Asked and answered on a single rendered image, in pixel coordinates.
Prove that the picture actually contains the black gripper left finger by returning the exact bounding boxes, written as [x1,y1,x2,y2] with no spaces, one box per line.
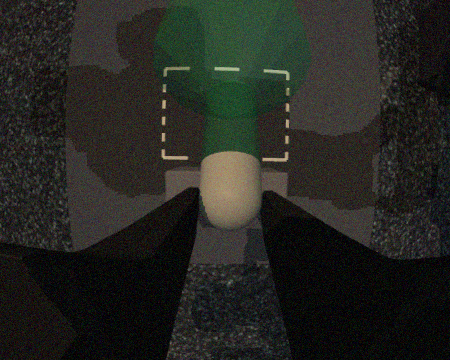
[0,187,200,360]

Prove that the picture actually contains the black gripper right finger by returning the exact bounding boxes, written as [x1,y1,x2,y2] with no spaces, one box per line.
[260,191,450,360]

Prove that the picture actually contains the green glass bottle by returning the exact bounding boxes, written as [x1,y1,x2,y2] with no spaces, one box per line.
[152,0,312,232]

